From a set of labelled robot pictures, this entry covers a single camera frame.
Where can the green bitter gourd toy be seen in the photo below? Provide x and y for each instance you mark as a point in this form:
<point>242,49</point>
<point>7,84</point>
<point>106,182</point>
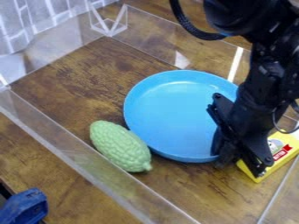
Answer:
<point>121,146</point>

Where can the blue round plastic tray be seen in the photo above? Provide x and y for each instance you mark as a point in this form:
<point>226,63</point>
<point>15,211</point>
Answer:
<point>166,113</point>

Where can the yellow butter brick toy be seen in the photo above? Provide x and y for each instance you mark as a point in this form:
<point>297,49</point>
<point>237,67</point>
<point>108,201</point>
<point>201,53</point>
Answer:
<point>285,149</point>

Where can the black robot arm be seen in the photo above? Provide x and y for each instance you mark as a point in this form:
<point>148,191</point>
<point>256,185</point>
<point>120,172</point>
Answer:
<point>269,24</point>

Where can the clear acrylic enclosure wall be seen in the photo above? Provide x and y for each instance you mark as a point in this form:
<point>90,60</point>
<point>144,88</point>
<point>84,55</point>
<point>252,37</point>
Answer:
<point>68,80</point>

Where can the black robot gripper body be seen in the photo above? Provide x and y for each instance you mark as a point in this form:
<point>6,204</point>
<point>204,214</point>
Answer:
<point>248,121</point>

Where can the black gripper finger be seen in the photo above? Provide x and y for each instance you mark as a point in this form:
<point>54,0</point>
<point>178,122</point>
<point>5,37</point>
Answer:
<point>224,148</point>
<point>257,165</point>

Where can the grey checkered curtain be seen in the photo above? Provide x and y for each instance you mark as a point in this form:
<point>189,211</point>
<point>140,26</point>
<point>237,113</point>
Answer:
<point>27,17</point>

